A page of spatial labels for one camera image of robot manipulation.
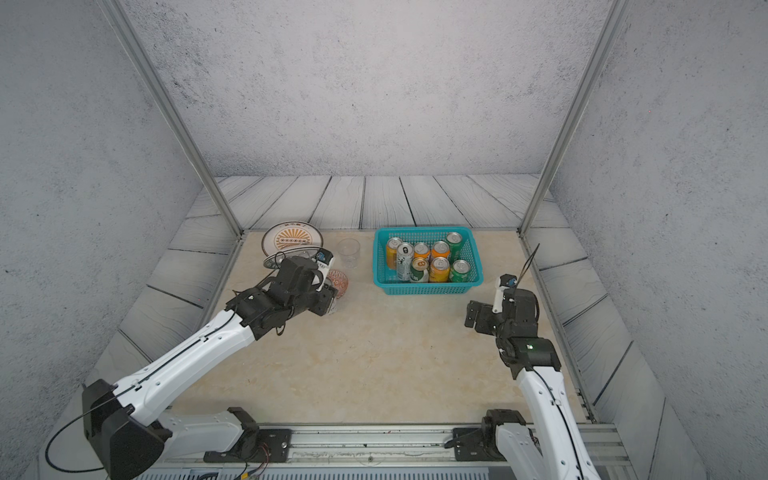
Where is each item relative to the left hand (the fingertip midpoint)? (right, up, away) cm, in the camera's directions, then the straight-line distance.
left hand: (331, 287), depth 78 cm
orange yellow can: (+15, +9, +23) cm, 29 cm away
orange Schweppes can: (+30, +3, +18) cm, 36 cm away
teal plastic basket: (+14, -1, +29) cm, 32 cm away
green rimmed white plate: (-20, +7, +13) cm, 25 cm away
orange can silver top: (+32, +10, +24) cm, 41 cm away
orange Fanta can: (+25, +10, +23) cm, 35 cm away
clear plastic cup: (0, +10, +31) cm, 32 cm away
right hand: (+41, -5, 0) cm, 41 cm away
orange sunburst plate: (-18, +15, +21) cm, 31 cm away
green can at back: (+37, +13, +26) cm, 47 cm away
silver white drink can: (+19, +7, +18) cm, 27 cm away
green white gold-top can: (+24, +3, +18) cm, 30 cm away
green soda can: (+37, +3, +18) cm, 41 cm away
